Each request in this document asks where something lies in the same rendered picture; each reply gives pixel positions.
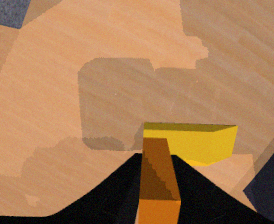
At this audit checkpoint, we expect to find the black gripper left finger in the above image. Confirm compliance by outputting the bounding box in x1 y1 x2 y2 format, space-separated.
0 153 142 224

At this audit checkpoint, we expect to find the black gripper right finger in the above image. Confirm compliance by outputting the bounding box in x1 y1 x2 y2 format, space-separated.
172 155 274 224

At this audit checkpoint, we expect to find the grey-blue ramp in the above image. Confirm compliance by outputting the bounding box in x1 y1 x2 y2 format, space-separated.
242 153 274 221

